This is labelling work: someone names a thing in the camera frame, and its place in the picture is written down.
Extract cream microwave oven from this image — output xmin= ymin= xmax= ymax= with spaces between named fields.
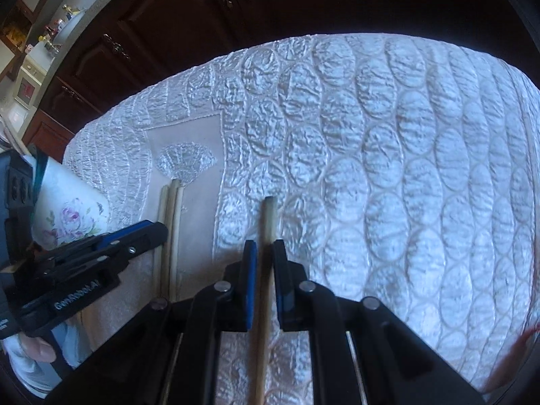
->
xmin=14 ymin=42 xmax=54 ymax=110

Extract light wooden chopstick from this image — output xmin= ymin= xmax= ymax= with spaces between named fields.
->
xmin=168 ymin=185 xmax=184 ymax=303
xmin=161 ymin=178 xmax=180 ymax=299
xmin=253 ymin=196 xmax=277 ymax=404
xmin=150 ymin=184 xmax=170 ymax=300

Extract dark wooden lower cabinets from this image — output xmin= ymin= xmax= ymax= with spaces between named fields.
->
xmin=22 ymin=0 xmax=484 ymax=152

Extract floral ceramic utensil holder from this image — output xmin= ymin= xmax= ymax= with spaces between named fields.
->
xmin=24 ymin=153 xmax=110 ymax=250

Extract gloved left hand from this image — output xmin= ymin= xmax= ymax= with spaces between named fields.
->
xmin=1 ymin=320 xmax=91 ymax=399

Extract white quilted table cloth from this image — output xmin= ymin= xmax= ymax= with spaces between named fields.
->
xmin=63 ymin=34 xmax=539 ymax=393

